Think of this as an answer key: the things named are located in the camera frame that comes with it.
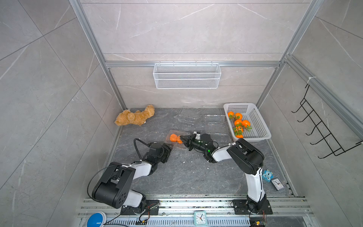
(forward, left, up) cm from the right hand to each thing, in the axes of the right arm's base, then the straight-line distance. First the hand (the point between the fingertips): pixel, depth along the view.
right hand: (180, 137), depth 87 cm
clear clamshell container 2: (+25, -30, -13) cm, 41 cm away
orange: (+2, +1, -7) cm, 7 cm away
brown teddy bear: (+17, +39, 0) cm, 42 cm away
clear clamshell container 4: (+8, -29, -13) cm, 33 cm away
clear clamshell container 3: (+31, -6, -13) cm, 35 cm away
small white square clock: (-26, -56, -12) cm, 63 cm away
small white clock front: (-41, -10, -10) cm, 44 cm away
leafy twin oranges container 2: (+17, -48, -8) cm, 51 cm away
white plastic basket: (+29, -57, -10) cm, 64 cm away
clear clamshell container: (+4, +5, -7) cm, 10 cm away
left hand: (-2, +4, -7) cm, 8 cm away
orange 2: (+4, -41, -7) cm, 42 cm away
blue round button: (-41, +41, -10) cm, 59 cm away
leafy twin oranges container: (+25, -43, -9) cm, 50 cm away
